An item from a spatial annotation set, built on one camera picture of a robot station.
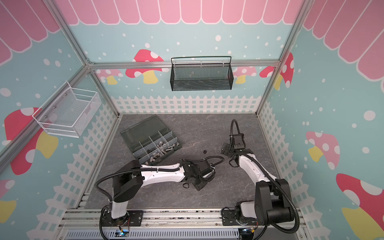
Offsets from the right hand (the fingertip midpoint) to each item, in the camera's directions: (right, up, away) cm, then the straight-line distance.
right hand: (229, 149), depth 91 cm
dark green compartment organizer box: (-51, +4, +11) cm, 53 cm away
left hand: (-18, -19, -6) cm, 27 cm away
